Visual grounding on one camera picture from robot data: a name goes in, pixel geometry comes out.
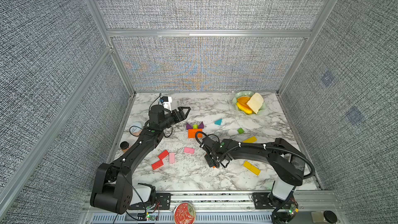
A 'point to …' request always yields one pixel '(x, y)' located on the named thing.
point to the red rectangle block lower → (157, 164)
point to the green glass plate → (249, 94)
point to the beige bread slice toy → (255, 102)
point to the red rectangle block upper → (163, 154)
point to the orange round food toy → (243, 100)
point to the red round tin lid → (184, 213)
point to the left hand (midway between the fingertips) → (189, 109)
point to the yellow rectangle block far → (250, 140)
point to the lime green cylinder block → (195, 126)
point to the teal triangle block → (218, 122)
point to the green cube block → (240, 130)
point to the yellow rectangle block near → (251, 167)
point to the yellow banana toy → (247, 111)
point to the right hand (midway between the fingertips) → (209, 157)
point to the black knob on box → (330, 216)
